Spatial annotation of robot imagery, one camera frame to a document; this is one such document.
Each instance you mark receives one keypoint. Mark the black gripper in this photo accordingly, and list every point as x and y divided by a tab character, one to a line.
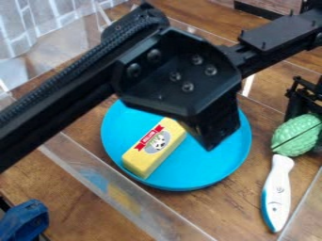
304	95

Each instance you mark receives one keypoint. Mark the green bitter gourd toy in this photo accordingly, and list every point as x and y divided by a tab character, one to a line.
296	135

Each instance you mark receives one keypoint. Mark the white and blue fish toy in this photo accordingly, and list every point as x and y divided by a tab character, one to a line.
275	193

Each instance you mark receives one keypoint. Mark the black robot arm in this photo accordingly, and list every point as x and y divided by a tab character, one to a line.
163	71

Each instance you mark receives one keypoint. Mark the blue round plate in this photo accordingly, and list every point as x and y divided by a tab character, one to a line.
191	168

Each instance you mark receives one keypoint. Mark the yellow butter block toy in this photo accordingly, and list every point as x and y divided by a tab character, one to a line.
145	155

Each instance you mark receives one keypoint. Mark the blue clamp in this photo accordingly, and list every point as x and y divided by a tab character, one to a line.
24	221

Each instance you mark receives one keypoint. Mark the white patterned curtain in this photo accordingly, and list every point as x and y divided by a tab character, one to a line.
28	19

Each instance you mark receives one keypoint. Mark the clear acrylic enclosure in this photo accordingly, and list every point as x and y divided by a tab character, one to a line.
100	205

